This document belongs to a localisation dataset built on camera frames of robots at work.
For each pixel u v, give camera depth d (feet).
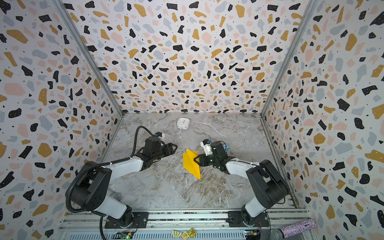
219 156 2.37
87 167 1.56
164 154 2.68
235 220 2.41
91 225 2.40
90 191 1.44
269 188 1.48
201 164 2.62
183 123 3.69
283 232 2.22
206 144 2.73
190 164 3.05
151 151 2.34
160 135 2.77
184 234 2.27
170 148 2.73
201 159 2.61
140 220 2.41
